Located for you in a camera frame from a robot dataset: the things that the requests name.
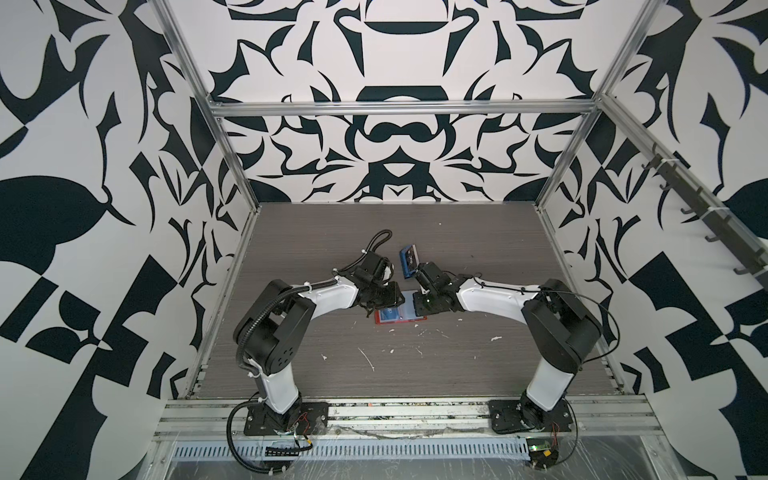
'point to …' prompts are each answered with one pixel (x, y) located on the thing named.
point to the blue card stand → (409, 259)
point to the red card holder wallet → (403, 312)
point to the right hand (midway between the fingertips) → (419, 303)
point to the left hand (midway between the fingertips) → (405, 295)
